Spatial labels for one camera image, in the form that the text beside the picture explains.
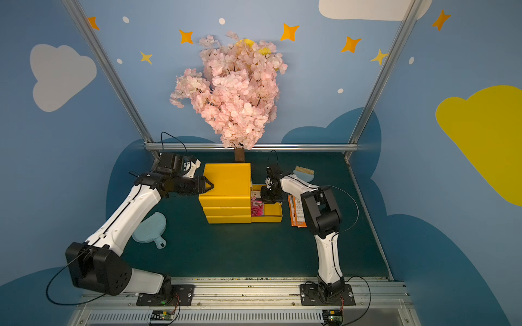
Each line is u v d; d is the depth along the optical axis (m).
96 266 0.40
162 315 0.72
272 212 0.96
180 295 0.74
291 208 0.98
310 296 0.74
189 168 0.69
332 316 0.73
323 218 0.56
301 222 0.93
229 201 0.78
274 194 0.87
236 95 0.62
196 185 0.70
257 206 0.98
